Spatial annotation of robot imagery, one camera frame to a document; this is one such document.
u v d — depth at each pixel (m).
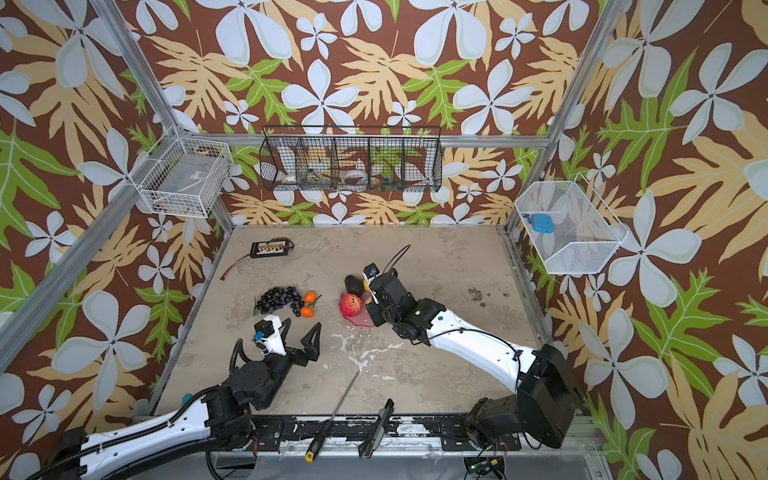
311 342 0.67
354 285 0.96
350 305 0.90
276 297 0.96
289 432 0.75
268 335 0.62
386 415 0.77
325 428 0.74
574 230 0.82
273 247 1.11
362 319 0.93
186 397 0.80
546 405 0.40
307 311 0.94
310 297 0.97
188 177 0.86
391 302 0.60
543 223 0.86
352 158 0.97
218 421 0.56
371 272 0.70
